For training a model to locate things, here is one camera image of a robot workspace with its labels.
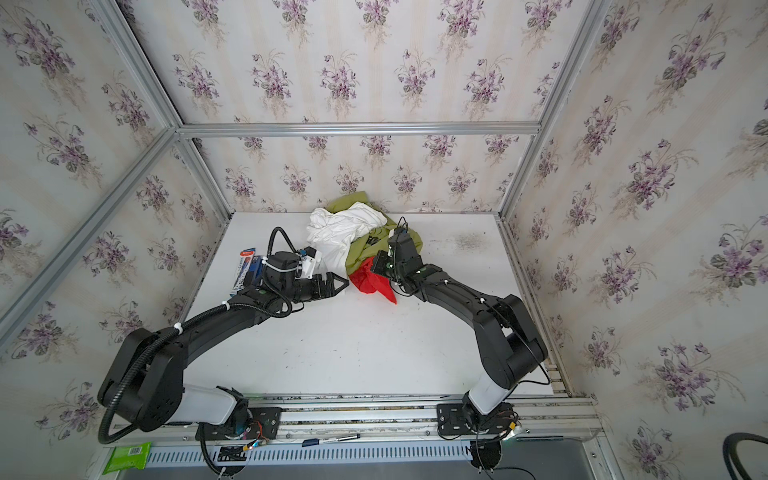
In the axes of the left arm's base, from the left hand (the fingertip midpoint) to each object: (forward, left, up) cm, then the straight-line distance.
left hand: (340, 282), depth 84 cm
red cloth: (+4, -8, -7) cm, 12 cm away
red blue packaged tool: (+11, +33, -11) cm, 36 cm away
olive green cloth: (+20, -9, -5) cm, 23 cm away
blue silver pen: (-37, +3, -14) cm, 39 cm away
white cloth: (+20, +6, -2) cm, 21 cm away
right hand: (+7, -8, +1) cm, 11 cm away
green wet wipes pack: (-40, +47, -14) cm, 63 cm away
